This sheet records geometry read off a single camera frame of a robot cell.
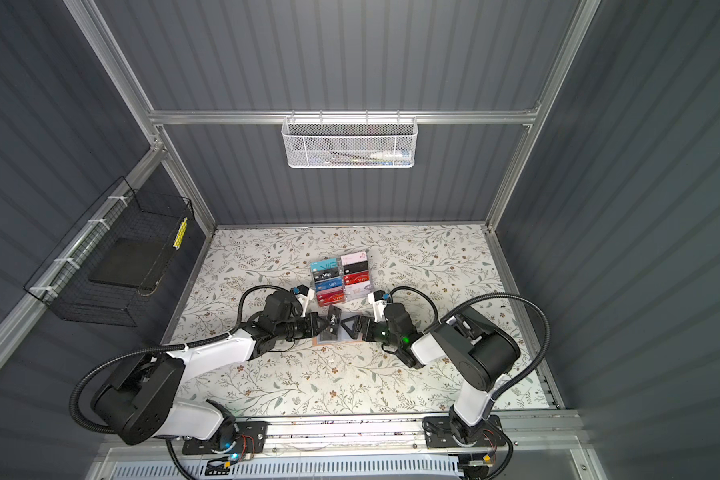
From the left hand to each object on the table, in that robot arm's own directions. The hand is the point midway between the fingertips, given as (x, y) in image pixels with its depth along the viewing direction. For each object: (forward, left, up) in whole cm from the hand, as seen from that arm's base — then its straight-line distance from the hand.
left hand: (331, 323), depth 87 cm
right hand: (-1, -7, -3) cm, 7 cm away
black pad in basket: (+6, +46, +24) cm, 52 cm away
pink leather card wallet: (-1, -4, -6) cm, 7 cm away
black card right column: (+19, -8, +2) cm, 20 cm away
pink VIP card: (+22, -8, +3) cm, 23 cm away
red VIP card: (+17, -8, -1) cm, 19 cm away
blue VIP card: (+14, +1, -1) cm, 14 cm away
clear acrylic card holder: (+20, 0, +2) cm, 20 cm away
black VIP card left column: (+17, +2, +1) cm, 17 cm away
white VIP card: (+13, -8, -4) cm, 16 cm away
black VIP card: (+2, -1, -1) cm, 2 cm away
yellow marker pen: (+20, +41, +19) cm, 50 cm away
